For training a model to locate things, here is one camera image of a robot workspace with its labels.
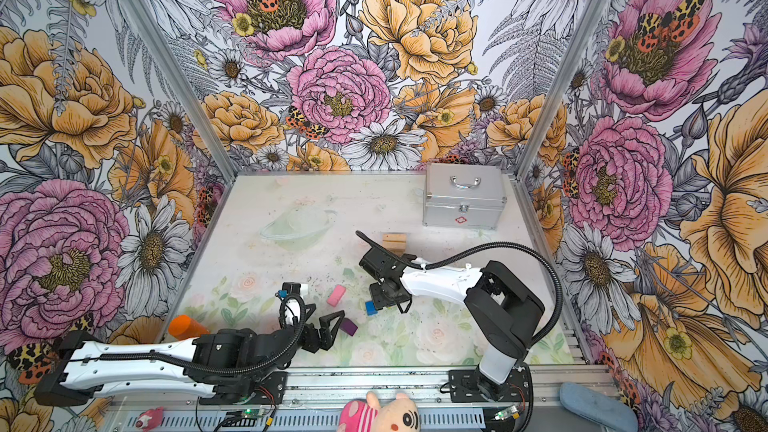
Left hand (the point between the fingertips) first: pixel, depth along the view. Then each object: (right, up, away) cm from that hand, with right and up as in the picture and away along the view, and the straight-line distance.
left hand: (327, 317), depth 72 cm
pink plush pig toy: (+17, -17, -8) cm, 26 cm away
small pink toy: (-38, -20, -5) cm, 43 cm away
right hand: (+14, -2, +13) cm, 20 cm away
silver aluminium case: (+40, +29, +30) cm, 58 cm away
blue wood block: (+9, -2, +12) cm, 15 cm away
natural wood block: (+16, +16, +26) cm, 35 cm away
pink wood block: (-1, 0, +17) cm, 17 cm away
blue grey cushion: (+62, -19, -3) cm, 65 cm away
